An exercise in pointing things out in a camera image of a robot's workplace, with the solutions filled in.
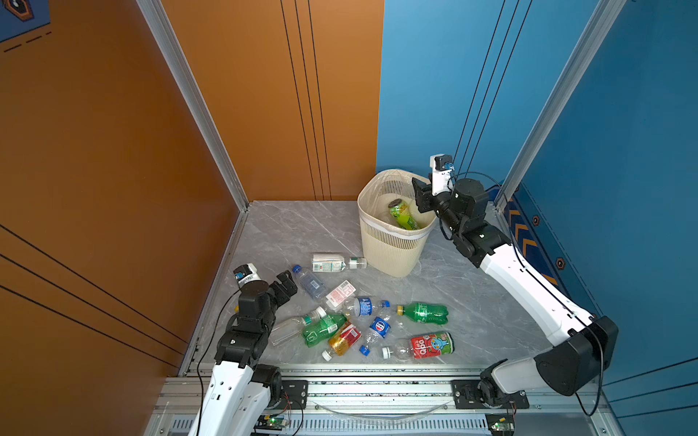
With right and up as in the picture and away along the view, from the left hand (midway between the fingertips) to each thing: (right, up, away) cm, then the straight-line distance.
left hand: (280, 277), depth 78 cm
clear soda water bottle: (+8, -5, +11) cm, 15 cm away
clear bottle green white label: (+14, +2, +16) cm, 21 cm away
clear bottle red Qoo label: (+41, -20, -2) cm, 45 cm away
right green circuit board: (+60, -38, -7) cm, 71 cm away
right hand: (+39, +28, -6) cm, 49 cm away
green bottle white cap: (+12, -16, +3) cm, 20 cm away
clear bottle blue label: (+25, -10, +5) cm, 28 cm away
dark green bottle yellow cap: (+43, -12, +5) cm, 45 cm away
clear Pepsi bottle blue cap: (+28, -16, +3) cm, 33 cm away
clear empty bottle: (+1, -18, +7) cm, 19 cm away
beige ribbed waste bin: (+33, +13, -3) cm, 36 cm away
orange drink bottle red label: (+17, -19, -1) cm, 26 cm away
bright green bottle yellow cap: (+38, +19, +16) cm, 45 cm away
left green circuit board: (-1, -37, -7) cm, 38 cm away
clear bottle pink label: (+16, -9, +9) cm, 20 cm away
